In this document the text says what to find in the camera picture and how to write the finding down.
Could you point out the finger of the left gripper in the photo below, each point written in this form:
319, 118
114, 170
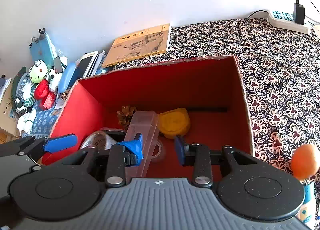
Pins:
53, 145

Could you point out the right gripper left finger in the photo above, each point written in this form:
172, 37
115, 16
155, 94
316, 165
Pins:
109, 165

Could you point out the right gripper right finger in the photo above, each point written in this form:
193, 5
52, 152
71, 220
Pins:
201, 158

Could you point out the clear plastic case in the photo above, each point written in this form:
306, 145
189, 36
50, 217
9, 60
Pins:
146, 123

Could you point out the orange gourd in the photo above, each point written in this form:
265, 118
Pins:
305, 161

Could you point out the blue capped white bottle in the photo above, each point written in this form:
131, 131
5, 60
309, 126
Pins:
307, 212

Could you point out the small clear tape roll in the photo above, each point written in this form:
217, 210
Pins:
159, 152

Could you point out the brown pine cone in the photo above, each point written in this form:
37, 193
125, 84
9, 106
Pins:
125, 115

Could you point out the yellow plastic container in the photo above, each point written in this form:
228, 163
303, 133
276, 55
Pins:
174, 122

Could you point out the red cardboard box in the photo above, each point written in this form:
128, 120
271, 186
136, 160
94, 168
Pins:
209, 88

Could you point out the blue glasses case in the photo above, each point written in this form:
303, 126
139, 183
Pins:
66, 78

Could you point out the green frog plush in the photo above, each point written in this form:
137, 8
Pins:
38, 71

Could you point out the white smartphone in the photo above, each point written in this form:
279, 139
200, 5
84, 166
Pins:
83, 67

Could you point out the blue notebook with clips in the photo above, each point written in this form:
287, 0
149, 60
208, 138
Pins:
42, 48

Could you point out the yellow paperback book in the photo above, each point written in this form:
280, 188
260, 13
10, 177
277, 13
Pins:
140, 44

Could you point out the floral patterned tablecloth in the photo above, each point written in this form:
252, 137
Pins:
280, 73

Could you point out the white power strip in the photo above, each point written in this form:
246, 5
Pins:
285, 21

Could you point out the black charger plug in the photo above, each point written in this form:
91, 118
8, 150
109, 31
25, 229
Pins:
298, 13

